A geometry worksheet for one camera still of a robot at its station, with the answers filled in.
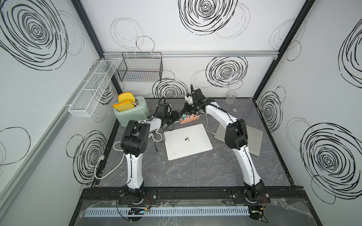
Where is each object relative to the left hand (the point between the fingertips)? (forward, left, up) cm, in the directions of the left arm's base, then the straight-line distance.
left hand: (179, 117), depth 102 cm
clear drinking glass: (+23, -42, 0) cm, 48 cm away
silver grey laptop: (-11, -55, -8) cm, 57 cm away
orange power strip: (+2, -8, -2) cm, 8 cm away
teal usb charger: (-1, -3, +3) cm, 4 cm away
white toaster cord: (-1, +26, +10) cm, 28 cm away
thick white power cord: (-38, +38, -5) cm, 54 cm away
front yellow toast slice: (-3, +35, +14) cm, 38 cm away
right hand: (0, -1, +8) cm, 8 cm away
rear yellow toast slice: (+4, +36, +16) cm, 39 cm away
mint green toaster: (-3, +26, +8) cm, 27 cm away
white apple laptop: (-18, -6, -3) cm, 19 cm away
